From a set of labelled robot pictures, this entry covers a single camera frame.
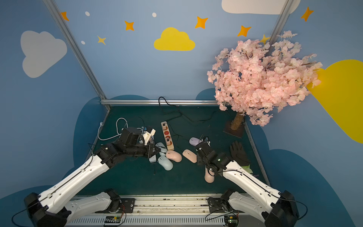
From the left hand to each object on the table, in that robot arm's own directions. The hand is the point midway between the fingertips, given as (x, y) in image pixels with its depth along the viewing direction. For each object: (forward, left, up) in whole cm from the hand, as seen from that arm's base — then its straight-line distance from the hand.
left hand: (161, 147), depth 71 cm
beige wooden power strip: (+21, 0, -21) cm, 30 cm away
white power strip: (0, +4, +8) cm, 9 cm away
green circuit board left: (-29, +24, -25) cm, 46 cm away
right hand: (+3, -24, -11) cm, 26 cm away
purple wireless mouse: (+17, -20, -22) cm, 34 cm away
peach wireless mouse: (+6, -16, -21) cm, 27 cm away
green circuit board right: (-28, -38, -26) cm, 54 cm away
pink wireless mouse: (+5, -6, -19) cm, 21 cm away
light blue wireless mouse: (+1, -1, -21) cm, 21 cm away
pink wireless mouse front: (-7, -28, -21) cm, 36 cm away
